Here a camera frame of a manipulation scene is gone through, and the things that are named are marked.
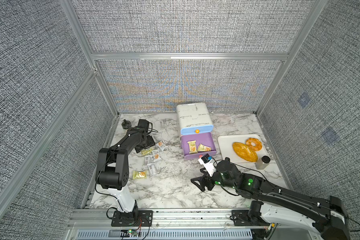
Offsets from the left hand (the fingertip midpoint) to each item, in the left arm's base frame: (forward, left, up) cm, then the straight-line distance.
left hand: (150, 144), depth 94 cm
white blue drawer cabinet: (+7, -27, +15) cm, 32 cm away
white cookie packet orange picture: (-5, -3, -5) cm, 7 cm away
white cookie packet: (-15, -2, -4) cm, 16 cm away
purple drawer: (-1, -34, +6) cm, 35 cm away
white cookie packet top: (+2, -7, -5) cm, 9 cm away
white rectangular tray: (+3, -51, -6) cm, 51 cm away
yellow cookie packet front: (-6, -32, +2) cm, 33 cm away
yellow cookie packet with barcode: (-5, -26, +3) cm, 27 cm away
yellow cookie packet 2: (-18, +5, -4) cm, 19 cm away
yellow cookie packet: (-3, +3, -5) cm, 7 cm away
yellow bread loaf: (-7, -59, -1) cm, 60 cm away
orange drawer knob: (0, -29, +12) cm, 31 cm away
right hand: (-24, -25, +11) cm, 37 cm away
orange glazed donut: (-1, -71, -5) cm, 71 cm away
